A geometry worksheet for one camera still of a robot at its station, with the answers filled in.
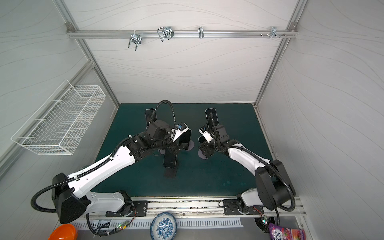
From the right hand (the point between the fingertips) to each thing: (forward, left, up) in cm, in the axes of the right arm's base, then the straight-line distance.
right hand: (207, 137), depth 89 cm
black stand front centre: (-20, +21, -8) cm, 30 cm away
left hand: (-7, +12, +14) cm, 20 cm away
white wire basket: (-11, +70, +24) cm, 75 cm away
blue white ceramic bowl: (-44, +20, -9) cm, 49 cm away
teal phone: (-4, +4, +4) cm, 7 cm away
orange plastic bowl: (-49, +62, -3) cm, 79 cm away
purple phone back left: (+13, +39, +6) cm, 42 cm away
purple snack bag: (-44, -32, -7) cm, 55 cm away
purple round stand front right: (-7, +3, -10) cm, 13 cm away
